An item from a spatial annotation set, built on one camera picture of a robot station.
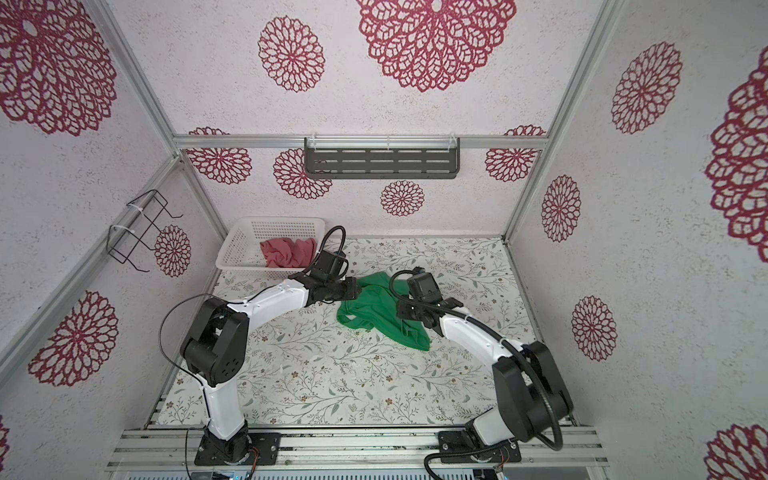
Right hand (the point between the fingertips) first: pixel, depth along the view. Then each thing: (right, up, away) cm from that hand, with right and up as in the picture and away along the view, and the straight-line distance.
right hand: (401, 301), depth 89 cm
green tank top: (-8, -3, +7) cm, 11 cm away
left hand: (-14, +2, +6) cm, 15 cm away
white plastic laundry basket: (-59, +15, +23) cm, 65 cm away
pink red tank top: (-39, +15, +14) cm, 44 cm away
